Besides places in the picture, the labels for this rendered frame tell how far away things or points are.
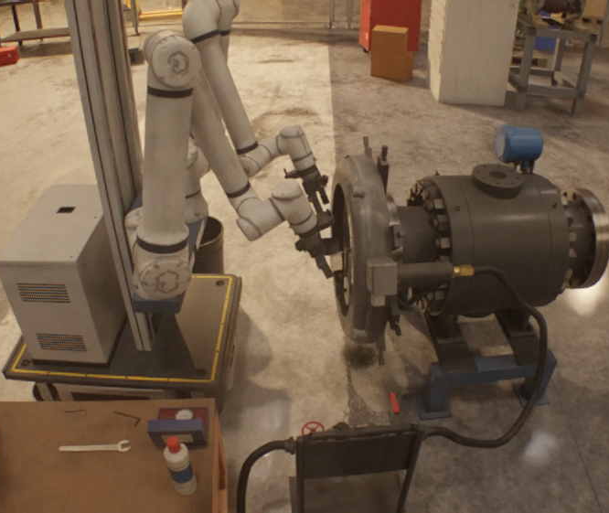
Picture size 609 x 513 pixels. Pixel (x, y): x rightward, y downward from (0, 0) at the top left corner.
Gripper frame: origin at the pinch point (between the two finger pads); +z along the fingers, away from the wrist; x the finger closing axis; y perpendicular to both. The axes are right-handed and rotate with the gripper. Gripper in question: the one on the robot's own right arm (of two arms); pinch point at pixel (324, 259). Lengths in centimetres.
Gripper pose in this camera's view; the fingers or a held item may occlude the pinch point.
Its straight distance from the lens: 184.2
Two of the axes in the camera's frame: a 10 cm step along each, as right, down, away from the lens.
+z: 3.8, 6.5, 6.6
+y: -9.1, 3.8, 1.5
